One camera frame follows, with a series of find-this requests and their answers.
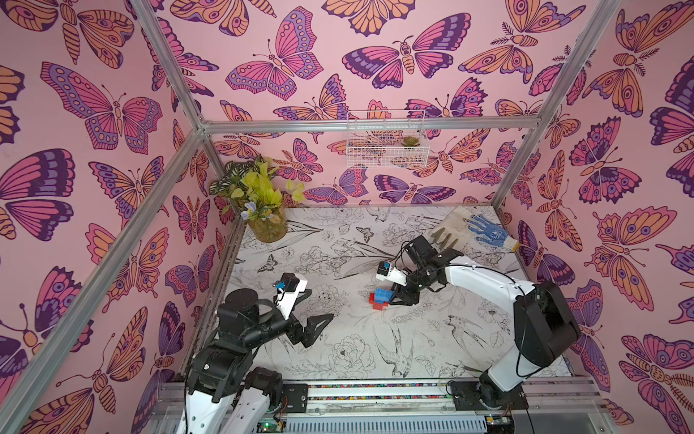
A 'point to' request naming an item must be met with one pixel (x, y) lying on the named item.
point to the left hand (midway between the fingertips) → (321, 302)
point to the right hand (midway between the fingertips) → (394, 291)
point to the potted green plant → (255, 190)
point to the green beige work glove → (455, 225)
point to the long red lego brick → (378, 306)
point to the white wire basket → (391, 139)
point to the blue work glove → (493, 232)
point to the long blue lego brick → (381, 296)
